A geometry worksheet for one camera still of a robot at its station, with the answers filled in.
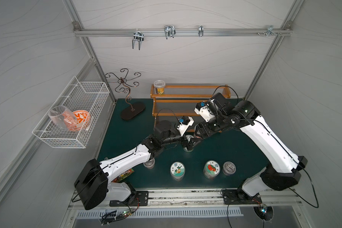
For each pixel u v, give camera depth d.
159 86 0.81
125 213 0.67
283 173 0.41
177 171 0.75
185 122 0.59
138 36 0.78
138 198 0.73
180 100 1.00
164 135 0.59
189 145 0.62
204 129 0.56
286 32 0.78
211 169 0.75
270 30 0.77
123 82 0.88
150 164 0.80
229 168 0.79
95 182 0.40
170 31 0.75
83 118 0.67
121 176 0.78
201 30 0.78
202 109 0.58
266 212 0.72
